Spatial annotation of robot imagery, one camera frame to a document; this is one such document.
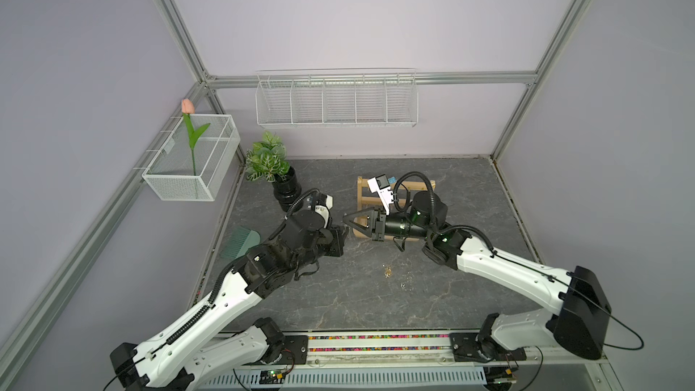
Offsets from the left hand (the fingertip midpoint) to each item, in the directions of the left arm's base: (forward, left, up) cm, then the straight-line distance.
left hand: (347, 232), depth 68 cm
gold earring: (-2, -12, -26) cm, 29 cm away
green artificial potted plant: (+27, +24, 0) cm, 36 cm away
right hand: (-1, +1, +7) cm, 7 cm away
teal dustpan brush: (+14, +39, -27) cm, 50 cm away
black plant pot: (+27, +21, -15) cm, 37 cm away
